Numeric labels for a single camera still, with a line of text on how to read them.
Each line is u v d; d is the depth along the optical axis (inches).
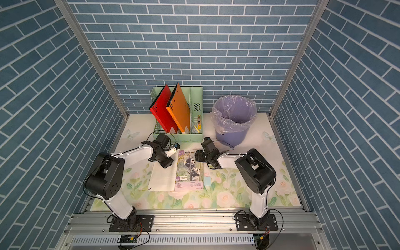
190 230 29.0
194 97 41.4
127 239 28.4
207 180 34.9
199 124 44.3
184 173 34.9
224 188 33.3
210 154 29.7
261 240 27.9
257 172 19.8
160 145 29.5
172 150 34.2
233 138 38.6
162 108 34.6
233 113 38.9
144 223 28.7
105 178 18.6
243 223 28.8
